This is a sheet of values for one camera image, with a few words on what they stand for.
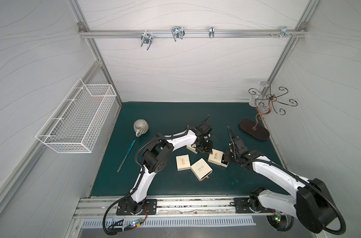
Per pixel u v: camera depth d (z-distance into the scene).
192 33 0.78
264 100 0.98
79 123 0.69
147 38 0.78
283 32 0.77
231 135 0.77
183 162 0.85
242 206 0.73
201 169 0.83
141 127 1.04
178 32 0.77
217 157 0.88
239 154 0.65
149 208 0.73
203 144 0.80
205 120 0.78
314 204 0.40
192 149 0.93
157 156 0.53
